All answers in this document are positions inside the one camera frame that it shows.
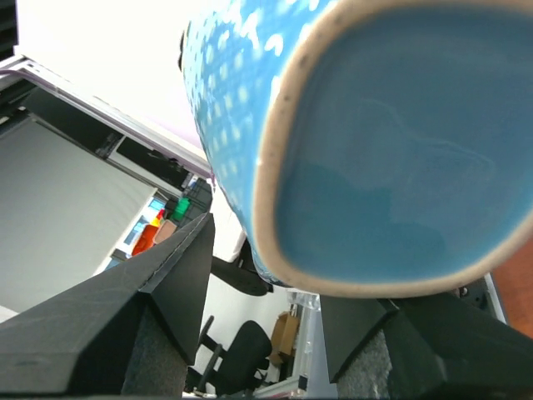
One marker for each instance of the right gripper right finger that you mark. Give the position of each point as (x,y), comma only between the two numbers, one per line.
(426,347)

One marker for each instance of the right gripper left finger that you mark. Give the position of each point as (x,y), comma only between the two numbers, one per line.
(130,331)

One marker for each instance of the blue mug white inside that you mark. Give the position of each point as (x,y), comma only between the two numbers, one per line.
(370,149)

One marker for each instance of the orange red bottle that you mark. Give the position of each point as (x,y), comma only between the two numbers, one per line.
(146,238)

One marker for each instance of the black office chair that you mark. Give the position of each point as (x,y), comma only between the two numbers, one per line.
(241,368)

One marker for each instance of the green container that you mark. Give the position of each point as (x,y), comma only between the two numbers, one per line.
(180,209)

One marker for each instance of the cardboard box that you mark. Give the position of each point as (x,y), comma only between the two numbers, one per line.
(283,338)

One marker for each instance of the aluminium table frame rail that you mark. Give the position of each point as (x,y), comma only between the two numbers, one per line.
(137,128)

